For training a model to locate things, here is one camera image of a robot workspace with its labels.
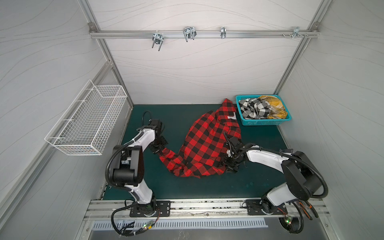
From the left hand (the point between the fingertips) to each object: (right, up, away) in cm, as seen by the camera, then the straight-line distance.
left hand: (166, 145), depth 93 cm
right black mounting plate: (+48, -28, -19) cm, 59 cm away
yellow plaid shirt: (+77, +23, +11) cm, 81 cm away
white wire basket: (-33, +14, -24) cm, 43 cm away
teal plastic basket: (+67, +15, +10) cm, 69 cm away
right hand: (+35, -10, -5) cm, 37 cm away
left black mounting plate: (+2, -29, -19) cm, 34 cm away
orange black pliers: (+73, -25, -18) cm, 79 cm away
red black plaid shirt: (+23, -3, -1) cm, 24 cm away
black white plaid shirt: (+62, +24, +15) cm, 68 cm away
